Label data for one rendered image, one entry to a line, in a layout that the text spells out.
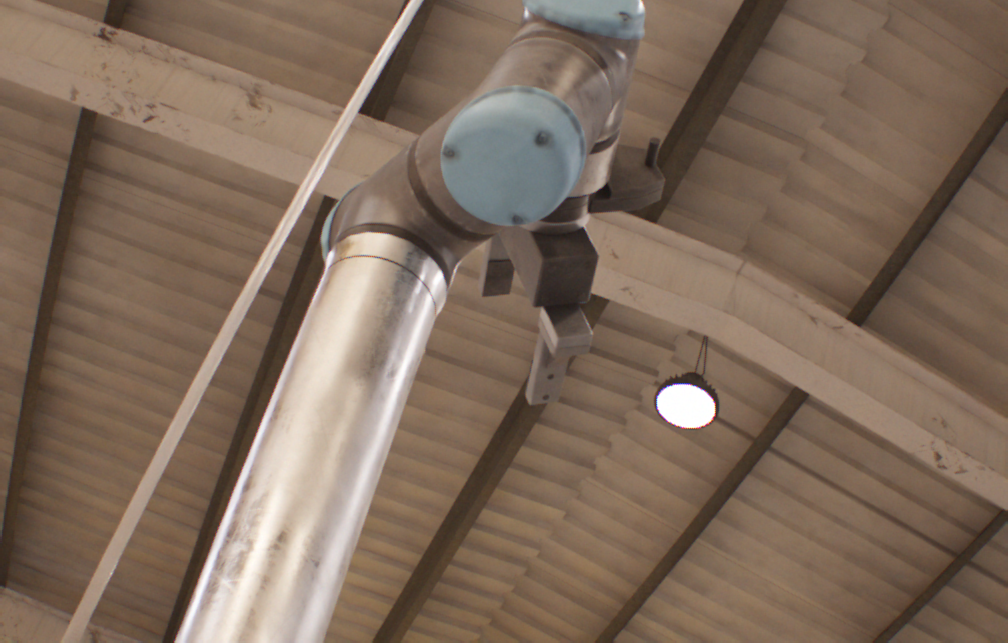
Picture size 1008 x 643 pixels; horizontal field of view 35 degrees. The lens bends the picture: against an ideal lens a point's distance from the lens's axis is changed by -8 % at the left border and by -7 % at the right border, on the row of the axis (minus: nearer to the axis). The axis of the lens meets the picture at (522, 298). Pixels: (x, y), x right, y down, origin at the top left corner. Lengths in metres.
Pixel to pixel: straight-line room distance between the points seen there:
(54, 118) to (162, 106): 1.55
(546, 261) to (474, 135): 0.21
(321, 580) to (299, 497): 0.06
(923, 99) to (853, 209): 0.85
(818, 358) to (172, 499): 5.26
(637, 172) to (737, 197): 7.93
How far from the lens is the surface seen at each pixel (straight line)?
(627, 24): 1.23
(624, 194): 1.35
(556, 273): 1.33
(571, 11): 1.22
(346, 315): 1.14
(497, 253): 1.48
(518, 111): 1.13
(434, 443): 11.05
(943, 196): 8.75
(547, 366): 1.38
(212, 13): 9.06
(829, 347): 9.18
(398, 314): 1.15
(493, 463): 10.94
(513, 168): 1.14
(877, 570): 11.04
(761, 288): 9.22
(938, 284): 9.38
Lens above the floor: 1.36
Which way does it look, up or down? 46 degrees up
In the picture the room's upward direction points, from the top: 21 degrees clockwise
